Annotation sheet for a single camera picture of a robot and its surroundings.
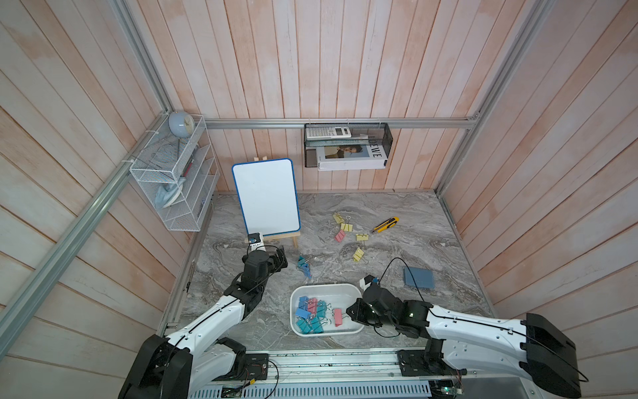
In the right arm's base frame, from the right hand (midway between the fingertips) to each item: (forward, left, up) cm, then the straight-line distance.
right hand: (343, 310), depth 79 cm
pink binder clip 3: (+2, +10, -2) cm, 11 cm away
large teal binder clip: (-4, +9, -3) cm, 10 cm away
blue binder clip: (+3, +13, -2) cm, 14 cm away
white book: (+50, -4, +23) cm, 55 cm away
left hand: (+18, +25, +7) cm, 31 cm away
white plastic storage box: (+6, +1, -3) cm, 7 cm away
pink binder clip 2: (-1, +1, -3) cm, 3 cm away
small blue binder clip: (0, +13, -3) cm, 13 cm away
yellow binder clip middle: (+37, -4, -4) cm, 37 cm away
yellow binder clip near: (+23, -7, -3) cm, 24 cm away
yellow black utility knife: (+39, -22, -4) cm, 45 cm away
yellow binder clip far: (+41, -1, -4) cm, 41 cm away
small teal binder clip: (+1, +7, -2) cm, 7 cm away
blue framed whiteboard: (+34, +27, +19) cm, 47 cm away
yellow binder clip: (+31, -9, -4) cm, 33 cm away
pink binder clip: (+32, 0, -5) cm, 32 cm away
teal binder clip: (-4, +13, -3) cm, 14 cm away
